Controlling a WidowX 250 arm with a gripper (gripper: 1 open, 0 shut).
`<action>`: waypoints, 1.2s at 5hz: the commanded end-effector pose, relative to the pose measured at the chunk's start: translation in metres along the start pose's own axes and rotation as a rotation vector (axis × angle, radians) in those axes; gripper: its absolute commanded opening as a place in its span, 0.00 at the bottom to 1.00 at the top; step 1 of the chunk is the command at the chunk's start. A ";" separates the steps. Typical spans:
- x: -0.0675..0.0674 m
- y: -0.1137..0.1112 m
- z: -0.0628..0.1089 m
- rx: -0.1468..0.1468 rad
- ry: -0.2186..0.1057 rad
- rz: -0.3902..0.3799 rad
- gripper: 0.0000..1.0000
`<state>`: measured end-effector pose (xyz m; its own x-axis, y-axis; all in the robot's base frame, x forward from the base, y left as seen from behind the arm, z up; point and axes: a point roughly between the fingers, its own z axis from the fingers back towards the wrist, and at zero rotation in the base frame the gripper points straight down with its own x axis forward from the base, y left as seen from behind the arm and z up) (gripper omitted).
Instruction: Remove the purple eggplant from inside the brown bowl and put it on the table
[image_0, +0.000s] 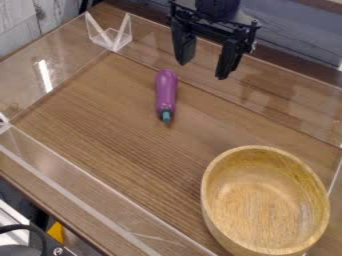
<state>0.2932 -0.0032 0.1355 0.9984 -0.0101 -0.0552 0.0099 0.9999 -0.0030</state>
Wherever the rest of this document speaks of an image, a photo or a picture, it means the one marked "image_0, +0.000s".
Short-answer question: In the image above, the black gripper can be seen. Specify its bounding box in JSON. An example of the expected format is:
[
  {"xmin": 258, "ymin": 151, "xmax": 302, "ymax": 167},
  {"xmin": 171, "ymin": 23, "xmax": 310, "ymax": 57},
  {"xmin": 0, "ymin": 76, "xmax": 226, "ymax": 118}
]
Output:
[{"xmin": 170, "ymin": 0, "xmax": 262, "ymax": 80}]

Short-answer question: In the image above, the purple toy eggplant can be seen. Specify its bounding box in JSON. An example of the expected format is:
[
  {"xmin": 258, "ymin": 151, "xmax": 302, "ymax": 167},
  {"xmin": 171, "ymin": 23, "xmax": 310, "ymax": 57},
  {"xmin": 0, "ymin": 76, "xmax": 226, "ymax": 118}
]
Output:
[{"xmin": 155, "ymin": 69, "xmax": 178, "ymax": 124}]

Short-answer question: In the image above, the brown wooden bowl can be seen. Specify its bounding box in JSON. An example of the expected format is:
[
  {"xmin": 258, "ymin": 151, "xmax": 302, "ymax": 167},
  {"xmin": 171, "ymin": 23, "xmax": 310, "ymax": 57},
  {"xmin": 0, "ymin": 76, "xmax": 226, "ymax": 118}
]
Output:
[{"xmin": 201, "ymin": 145, "xmax": 330, "ymax": 256}]

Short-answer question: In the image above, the yellow black device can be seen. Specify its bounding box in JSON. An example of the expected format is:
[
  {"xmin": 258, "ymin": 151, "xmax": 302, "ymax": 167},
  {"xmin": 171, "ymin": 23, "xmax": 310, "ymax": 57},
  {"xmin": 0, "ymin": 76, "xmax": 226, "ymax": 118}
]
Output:
[{"xmin": 25, "ymin": 220, "xmax": 79, "ymax": 256}]

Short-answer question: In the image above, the clear acrylic tray wall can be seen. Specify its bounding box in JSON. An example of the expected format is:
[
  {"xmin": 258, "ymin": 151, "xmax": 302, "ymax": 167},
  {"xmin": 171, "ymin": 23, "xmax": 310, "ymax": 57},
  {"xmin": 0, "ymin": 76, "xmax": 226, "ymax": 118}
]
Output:
[{"xmin": 0, "ymin": 114, "xmax": 217, "ymax": 256}]

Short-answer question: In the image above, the black cable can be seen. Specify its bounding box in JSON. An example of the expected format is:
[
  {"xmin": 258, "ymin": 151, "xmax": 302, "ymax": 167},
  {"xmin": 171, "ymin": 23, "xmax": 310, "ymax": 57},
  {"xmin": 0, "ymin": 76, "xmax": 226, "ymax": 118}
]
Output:
[{"xmin": 0, "ymin": 223, "xmax": 48, "ymax": 256}]

